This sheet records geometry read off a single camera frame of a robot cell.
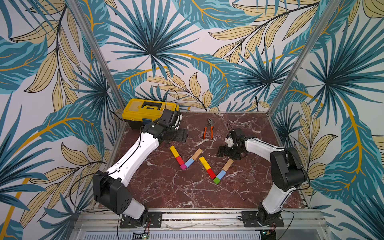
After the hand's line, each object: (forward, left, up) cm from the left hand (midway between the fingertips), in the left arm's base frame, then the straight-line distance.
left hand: (179, 136), depth 79 cm
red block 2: (-12, -19, -21) cm, 30 cm away
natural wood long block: (-5, -29, -21) cm, 37 cm away
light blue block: (-5, -5, -21) cm, 22 cm away
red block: (-4, 0, -20) cm, 21 cm away
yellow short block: (+3, +5, -21) cm, 22 cm away
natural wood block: (0, -10, -20) cm, 23 cm away
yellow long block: (-6, -16, -21) cm, 27 cm away
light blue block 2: (-12, -24, -21) cm, 34 cm away
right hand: (0, -27, -20) cm, 34 cm away
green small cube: (-16, -21, -21) cm, 34 cm away
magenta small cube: (-8, -2, -20) cm, 22 cm away
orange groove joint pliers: (+21, -16, -21) cm, 34 cm away
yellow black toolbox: (+20, +27, -3) cm, 34 cm away
